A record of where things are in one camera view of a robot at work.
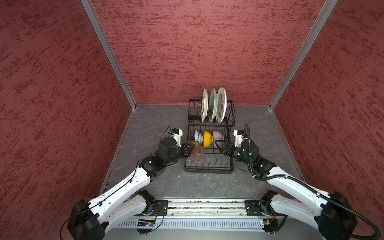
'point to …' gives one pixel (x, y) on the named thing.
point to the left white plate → (204, 104)
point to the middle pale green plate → (213, 105)
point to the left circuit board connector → (145, 222)
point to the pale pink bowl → (218, 136)
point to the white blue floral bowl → (197, 136)
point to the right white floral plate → (221, 111)
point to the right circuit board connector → (270, 225)
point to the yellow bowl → (208, 139)
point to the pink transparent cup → (198, 157)
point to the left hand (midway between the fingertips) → (195, 148)
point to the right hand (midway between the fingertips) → (217, 147)
